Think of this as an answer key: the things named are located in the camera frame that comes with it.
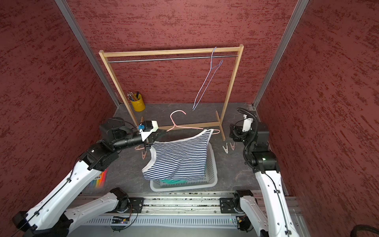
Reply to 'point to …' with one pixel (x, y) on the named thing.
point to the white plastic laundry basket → (210, 180)
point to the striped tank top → (181, 159)
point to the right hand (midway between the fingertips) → (236, 128)
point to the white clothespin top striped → (226, 149)
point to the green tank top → (173, 180)
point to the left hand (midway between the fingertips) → (164, 133)
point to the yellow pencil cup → (138, 105)
